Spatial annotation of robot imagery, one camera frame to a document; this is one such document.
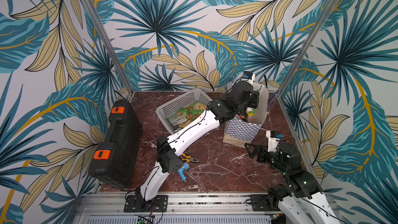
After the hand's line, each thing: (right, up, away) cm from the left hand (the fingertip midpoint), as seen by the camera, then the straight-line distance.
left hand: (258, 94), depth 69 cm
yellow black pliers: (-32, -34, +18) cm, 50 cm away
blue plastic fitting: (-36, -39, +13) cm, 55 cm away
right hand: (-1, -24, +5) cm, 24 cm away
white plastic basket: (-39, -2, +36) cm, 53 cm away
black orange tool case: (-61, -28, -5) cm, 67 cm away
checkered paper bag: (-5, -19, +11) cm, 22 cm away
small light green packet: (-1, -7, +6) cm, 10 cm away
